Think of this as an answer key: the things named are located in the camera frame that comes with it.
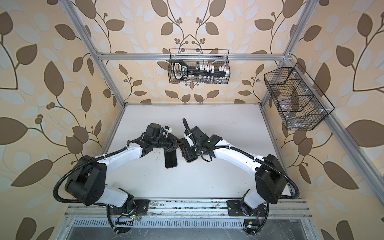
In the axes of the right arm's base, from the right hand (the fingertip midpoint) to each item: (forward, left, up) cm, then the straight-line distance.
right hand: (188, 153), depth 80 cm
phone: (-4, -1, +9) cm, 10 cm away
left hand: (+5, +2, +4) cm, 6 cm away
